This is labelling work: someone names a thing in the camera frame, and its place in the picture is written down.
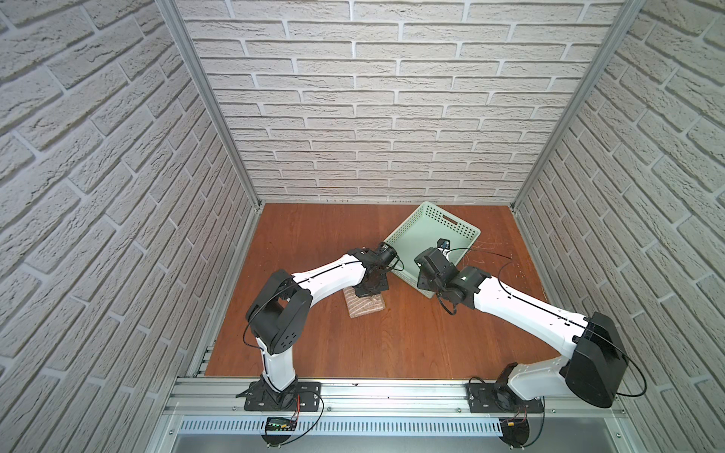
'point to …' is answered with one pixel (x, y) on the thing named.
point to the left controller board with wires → (278, 424)
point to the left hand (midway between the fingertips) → (377, 281)
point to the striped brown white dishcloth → (361, 306)
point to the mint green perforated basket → (421, 232)
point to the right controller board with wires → (514, 431)
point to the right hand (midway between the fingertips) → (419, 277)
